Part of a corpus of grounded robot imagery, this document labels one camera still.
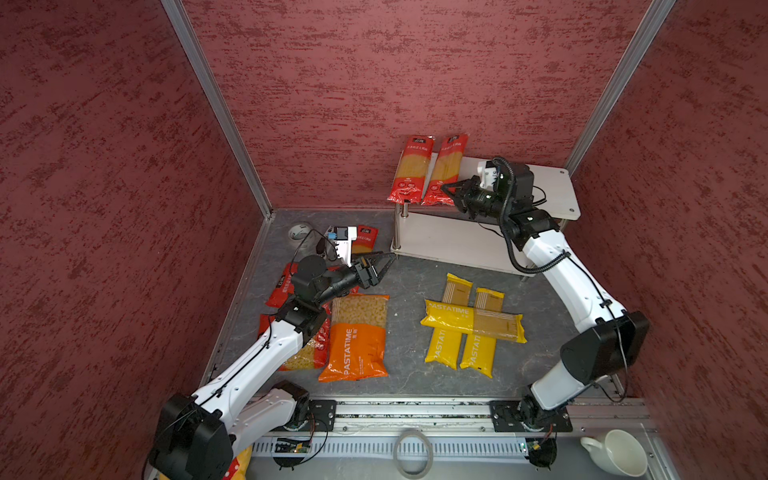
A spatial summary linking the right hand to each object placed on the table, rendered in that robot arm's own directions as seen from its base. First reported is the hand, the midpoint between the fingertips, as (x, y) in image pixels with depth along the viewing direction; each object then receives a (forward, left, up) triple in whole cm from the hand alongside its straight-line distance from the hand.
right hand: (438, 191), depth 73 cm
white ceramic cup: (-52, -39, -35) cm, 74 cm away
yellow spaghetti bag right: (-27, -12, -36) cm, 47 cm away
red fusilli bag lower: (-27, +35, -35) cm, 57 cm away
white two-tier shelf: (+16, -8, -36) cm, 40 cm away
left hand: (-15, +13, -8) cm, 21 cm away
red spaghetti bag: (+15, +21, -36) cm, 44 cm away
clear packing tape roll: (+20, +48, -37) cm, 64 cm away
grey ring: (-52, +5, -34) cm, 62 cm away
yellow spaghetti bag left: (-26, -3, -37) cm, 45 cm away
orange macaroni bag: (-22, +22, -34) cm, 46 cm away
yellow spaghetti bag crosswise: (-20, -12, -33) cm, 41 cm away
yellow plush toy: (-52, +48, -33) cm, 78 cm away
